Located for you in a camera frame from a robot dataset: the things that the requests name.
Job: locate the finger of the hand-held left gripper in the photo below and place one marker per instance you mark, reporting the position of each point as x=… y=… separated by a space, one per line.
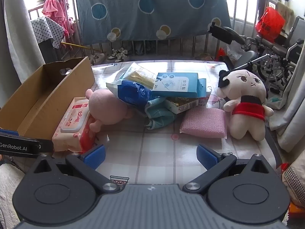
x=8 y=132

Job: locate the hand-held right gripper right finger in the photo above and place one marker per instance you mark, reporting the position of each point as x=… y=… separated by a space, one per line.
x=207 y=157

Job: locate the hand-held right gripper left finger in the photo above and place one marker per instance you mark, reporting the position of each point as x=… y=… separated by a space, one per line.
x=94 y=157

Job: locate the pink plush toy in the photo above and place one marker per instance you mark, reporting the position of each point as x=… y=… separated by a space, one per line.
x=107 y=107

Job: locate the brown cardboard box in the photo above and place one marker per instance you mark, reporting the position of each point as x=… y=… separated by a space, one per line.
x=59 y=93

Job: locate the blue white tissue pack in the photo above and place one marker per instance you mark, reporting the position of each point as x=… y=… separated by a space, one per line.
x=133 y=93

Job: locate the light blue patch box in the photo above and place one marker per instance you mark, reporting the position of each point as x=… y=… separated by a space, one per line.
x=176 y=84

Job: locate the clear bag of yellow cloths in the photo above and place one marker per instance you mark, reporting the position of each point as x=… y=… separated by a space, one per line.
x=140 y=75

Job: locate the pink scrub sponge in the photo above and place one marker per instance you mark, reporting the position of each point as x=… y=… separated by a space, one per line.
x=202 y=122

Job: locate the white fuzzy cloth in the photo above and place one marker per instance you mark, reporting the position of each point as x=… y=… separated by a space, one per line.
x=9 y=183

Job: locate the pink wet wipes pack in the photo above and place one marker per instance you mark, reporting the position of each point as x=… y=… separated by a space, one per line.
x=71 y=124

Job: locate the plaid plastic tablecloth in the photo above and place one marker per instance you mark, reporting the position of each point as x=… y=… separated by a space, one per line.
x=154 y=148

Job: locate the gold tissue pack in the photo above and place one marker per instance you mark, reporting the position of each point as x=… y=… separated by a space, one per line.
x=183 y=106

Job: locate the teal ribbed towel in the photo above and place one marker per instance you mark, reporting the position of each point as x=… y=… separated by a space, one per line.
x=159 y=114

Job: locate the black-haired doll in red shirt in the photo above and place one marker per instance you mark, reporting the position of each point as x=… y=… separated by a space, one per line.
x=247 y=83

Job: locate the houndstooth cloth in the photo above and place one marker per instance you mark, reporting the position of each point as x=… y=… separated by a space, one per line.
x=295 y=179

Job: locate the dark grey cloth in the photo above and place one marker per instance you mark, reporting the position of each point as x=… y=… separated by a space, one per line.
x=47 y=50

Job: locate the white curtain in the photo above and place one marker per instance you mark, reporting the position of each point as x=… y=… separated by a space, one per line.
x=16 y=40

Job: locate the grey curtain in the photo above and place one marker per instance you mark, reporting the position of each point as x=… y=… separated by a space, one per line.
x=293 y=114

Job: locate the beige shoe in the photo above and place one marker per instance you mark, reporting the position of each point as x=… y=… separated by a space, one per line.
x=94 y=60
x=102 y=57

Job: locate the white black sneaker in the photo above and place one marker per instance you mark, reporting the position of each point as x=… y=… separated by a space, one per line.
x=112 y=56
x=122 y=54

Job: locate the small red bag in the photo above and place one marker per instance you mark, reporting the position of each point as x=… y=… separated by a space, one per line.
x=221 y=52

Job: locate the clear plastic bag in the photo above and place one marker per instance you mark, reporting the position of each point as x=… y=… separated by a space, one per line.
x=234 y=52

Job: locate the white polka dot cloth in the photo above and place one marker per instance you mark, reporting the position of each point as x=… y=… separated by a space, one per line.
x=40 y=28

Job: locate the yellow stick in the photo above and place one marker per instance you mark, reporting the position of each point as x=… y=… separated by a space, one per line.
x=76 y=45

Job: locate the metal railing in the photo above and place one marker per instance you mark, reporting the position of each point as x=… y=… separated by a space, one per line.
x=75 y=23

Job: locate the wheelchair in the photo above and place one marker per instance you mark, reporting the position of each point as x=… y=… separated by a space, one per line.
x=274 y=46

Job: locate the pink hanging clothes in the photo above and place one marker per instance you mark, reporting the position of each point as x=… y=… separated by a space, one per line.
x=56 y=9

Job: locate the red plastic bag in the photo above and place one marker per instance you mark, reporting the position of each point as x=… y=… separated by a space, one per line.
x=270 y=23

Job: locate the blue blanket with circles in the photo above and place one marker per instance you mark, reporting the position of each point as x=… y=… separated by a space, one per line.
x=166 y=12

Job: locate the beige hanging towel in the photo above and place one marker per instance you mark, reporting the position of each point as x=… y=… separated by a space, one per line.
x=284 y=12

